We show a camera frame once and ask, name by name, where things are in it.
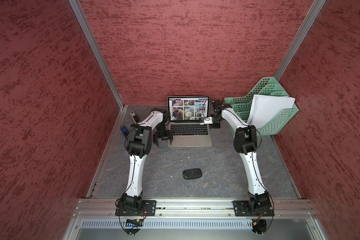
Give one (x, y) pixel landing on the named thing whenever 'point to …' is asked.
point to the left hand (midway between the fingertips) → (164, 145)
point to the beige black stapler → (135, 119)
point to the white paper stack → (265, 107)
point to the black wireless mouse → (192, 173)
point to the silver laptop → (185, 114)
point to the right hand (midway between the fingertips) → (213, 125)
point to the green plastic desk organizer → (268, 86)
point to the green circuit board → (134, 222)
